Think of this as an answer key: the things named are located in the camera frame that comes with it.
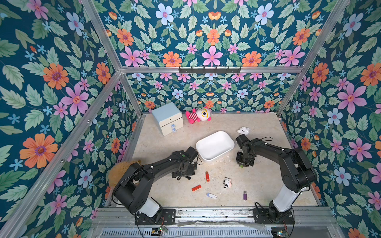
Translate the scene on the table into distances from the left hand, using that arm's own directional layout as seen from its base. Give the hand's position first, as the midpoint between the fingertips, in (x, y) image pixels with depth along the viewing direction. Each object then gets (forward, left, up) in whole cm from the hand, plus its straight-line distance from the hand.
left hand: (188, 172), depth 88 cm
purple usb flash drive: (-15, -31, -1) cm, 35 cm away
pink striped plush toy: (+42, -11, +6) cm, 44 cm away
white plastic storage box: (+16, -18, +2) cm, 24 cm away
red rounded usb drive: (-3, -11, -1) cm, 12 cm away
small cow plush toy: (-8, -22, +1) cm, 24 cm away
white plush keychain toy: (+27, -41, +3) cm, 49 cm away
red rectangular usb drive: (-9, -4, -1) cm, 10 cm away
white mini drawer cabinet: (+33, +11, +13) cm, 38 cm away
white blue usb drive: (-14, -12, -1) cm, 19 cm away
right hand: (+3, -33, -2) cm, 33 cm away
